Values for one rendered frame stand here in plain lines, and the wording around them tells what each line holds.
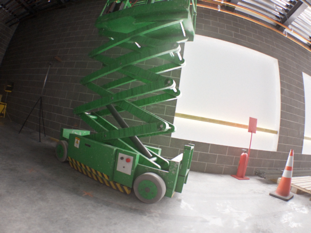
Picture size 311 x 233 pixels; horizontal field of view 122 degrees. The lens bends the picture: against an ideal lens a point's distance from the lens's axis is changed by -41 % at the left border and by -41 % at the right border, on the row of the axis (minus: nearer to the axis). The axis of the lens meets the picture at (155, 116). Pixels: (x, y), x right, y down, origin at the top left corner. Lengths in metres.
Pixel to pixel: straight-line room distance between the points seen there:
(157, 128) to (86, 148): 0.86
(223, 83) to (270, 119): 1.54
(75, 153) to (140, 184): 0.94
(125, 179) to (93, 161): 0.42
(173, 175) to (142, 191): 0.32
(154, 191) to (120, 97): 1.08
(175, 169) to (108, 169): 0.68
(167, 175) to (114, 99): 1.04
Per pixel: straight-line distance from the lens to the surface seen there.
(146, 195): 1.42
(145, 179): 1.38
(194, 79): 3.33
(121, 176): 1.55
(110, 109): 2.01
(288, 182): 2.47
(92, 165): 1.73
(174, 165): 1.37
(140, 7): 2.27
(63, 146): 2.15
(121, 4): 3.10
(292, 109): 4.49
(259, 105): 3.87
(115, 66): 1.93
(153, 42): 1.91
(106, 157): 1.56
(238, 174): 3.16
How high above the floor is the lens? 0.73
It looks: 5 degrees up
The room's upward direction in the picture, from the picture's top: 10 degrees clockwise
